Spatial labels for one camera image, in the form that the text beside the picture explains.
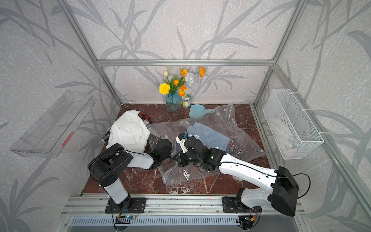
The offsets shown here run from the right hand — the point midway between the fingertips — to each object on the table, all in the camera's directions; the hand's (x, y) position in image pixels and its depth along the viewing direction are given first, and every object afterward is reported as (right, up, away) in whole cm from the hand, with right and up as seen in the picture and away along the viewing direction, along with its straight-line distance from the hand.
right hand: (172, 158), depth 71 cm
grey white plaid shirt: (-46, +7, +20) cm, 51 cm away
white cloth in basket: (+59, +10, +5) cm, 60 cm away
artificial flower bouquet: (0, +43, +27) cm, 51 cm away
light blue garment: (+21, +7, +26) cm, 34 cm away
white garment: (-30, +12, +18) cm, 37 cm away
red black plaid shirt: (-27, +21, +36) cm, 50 cm away
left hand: (+4, +2, +20) cm, 21 cm away
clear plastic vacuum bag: (+32, +18, +31) cm, 48 cm away
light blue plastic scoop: (+13, +25, +44) cm, 53 cm away
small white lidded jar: (+4, +33, +43) cm, 55 cm away
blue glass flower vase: (-5, +32, +38) cm, 50 cm away
